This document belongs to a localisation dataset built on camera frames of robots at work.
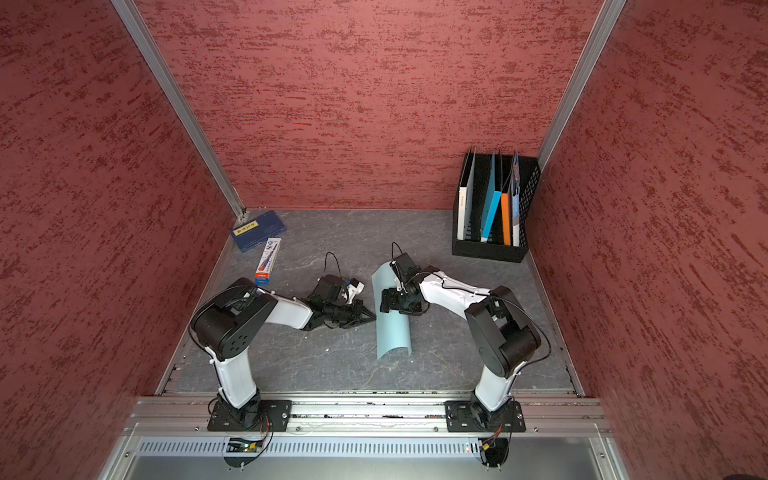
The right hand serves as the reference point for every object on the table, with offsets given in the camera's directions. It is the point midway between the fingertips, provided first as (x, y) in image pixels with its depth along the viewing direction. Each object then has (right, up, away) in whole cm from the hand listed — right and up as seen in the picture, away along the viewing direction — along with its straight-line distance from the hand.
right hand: (392, 314), depth 90 cm
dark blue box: (-53, +27, +24) cm, 64 cm away
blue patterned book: (+36, +35, -4) cm, 50 cm away
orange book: (+34, +36, -2) cm, 50 cm away
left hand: (-5, -3, +1) cm, 6 cm away
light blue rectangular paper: (0, -2, -8) cm, 8 cm away
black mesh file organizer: (+38, +19, +17) cm, 46 cm away
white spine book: (+22, +38, -2) cm, 44 cm away
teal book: (+30, +36, -3) cm, 47 cm away
